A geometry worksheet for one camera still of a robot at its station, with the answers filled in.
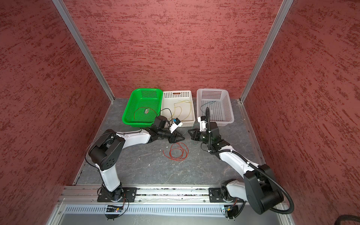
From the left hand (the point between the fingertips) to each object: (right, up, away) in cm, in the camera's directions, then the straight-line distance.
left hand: (182, 139), depth 88 cm
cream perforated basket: (-4, +24, +28) cm, 37 cm away
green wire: (+8, -5, +9) cm, 13 cm away
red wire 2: (-1, -6, +6) cm, 9 cm away
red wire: (-32, +21, +25) cm, 46 cm away
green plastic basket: (-33, +22, +24) cm, 46 cm away
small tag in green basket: (-30, +18, +25) cm, 43 cm away
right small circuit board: (+26, -36, -16) cm, 47 cm away
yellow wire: (+4, +27, +30) cm, 41 cm away
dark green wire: (+21, +24, +30) cm, 44 cm away
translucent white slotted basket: (+31, +26, +30) cm, 51 cm away
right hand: (+3, +4, -4) cm, 7 cm away
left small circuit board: (-37, -34, -15) cm, 52 cm away
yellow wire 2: (-7, +23, +26) cm, 36 cm away
